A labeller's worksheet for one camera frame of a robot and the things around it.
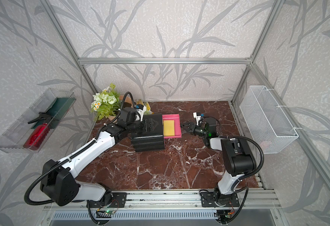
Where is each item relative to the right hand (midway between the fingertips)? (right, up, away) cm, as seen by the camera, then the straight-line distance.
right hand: (182, 125), depth 88 cm
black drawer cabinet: (-17, -7, -8) cm, 20 cm away
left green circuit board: (-38, -42, -17) cm, 59 cm away
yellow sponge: (-8, -1, -2) cm, 8 cm away
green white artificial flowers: (-44, +13, -8) cm, 46 cm away
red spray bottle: (-62, -2, -30) cm, 69 cm away
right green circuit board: (+23, -45, -17) cm, 53 cm away
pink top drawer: (-4, +5, +8) cm, 10 cm away
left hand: (-17, +2, -8) cm, 19 cm away
